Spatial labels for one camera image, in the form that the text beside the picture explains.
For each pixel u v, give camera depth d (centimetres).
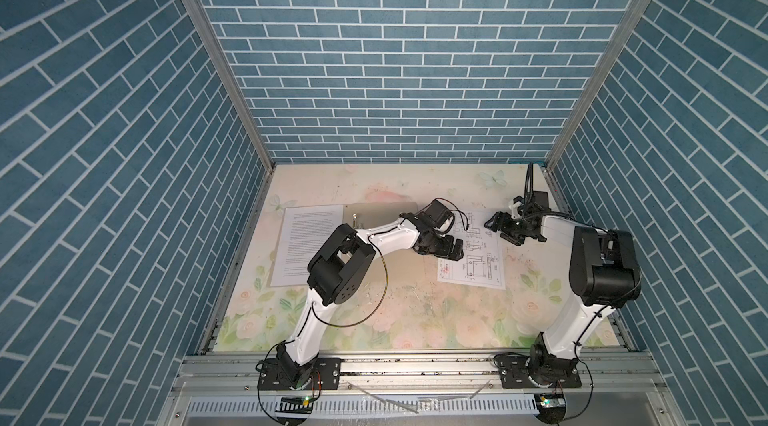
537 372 68
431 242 81
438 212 77
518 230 86
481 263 94
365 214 105
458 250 85
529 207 82
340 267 54
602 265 51
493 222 93
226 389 72
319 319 51
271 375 73
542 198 82
